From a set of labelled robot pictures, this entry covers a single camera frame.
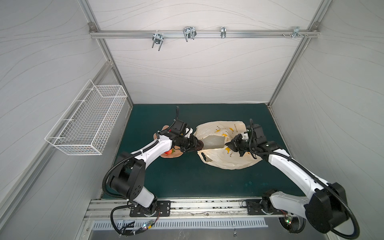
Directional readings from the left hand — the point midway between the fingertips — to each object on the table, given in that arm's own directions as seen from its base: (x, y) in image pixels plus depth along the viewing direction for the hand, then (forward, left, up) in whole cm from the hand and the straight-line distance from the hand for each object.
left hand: (201, 145), depth 84 cm
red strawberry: (-1, +19, -8) cm, 21 cm away
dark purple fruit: (-1, +1, +1) cm, 2 cm away
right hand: (+1, -13, +5) cm, 14 cm away
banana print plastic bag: (+6, -8, 0) cm, 10 cm away
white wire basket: (-2, +55, +19) cm, 58 cm away
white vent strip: (-36, +8, -13) cm, 39 cm away
